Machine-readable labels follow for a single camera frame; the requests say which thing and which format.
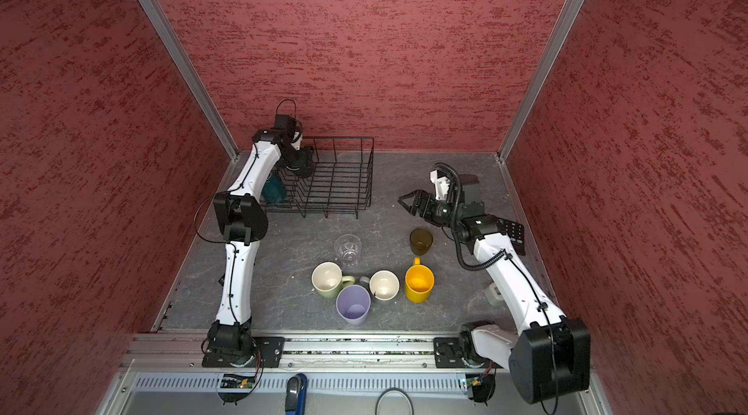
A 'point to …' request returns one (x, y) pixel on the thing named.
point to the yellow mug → (419, 282)
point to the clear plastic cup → (348, 249)
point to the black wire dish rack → (341, 179)
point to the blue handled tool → (295, 395)
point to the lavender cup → (353, 303)
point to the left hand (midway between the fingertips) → (300, 166)
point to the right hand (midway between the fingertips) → (406, 209)
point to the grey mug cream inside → (384, 283)
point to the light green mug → (327, 279)
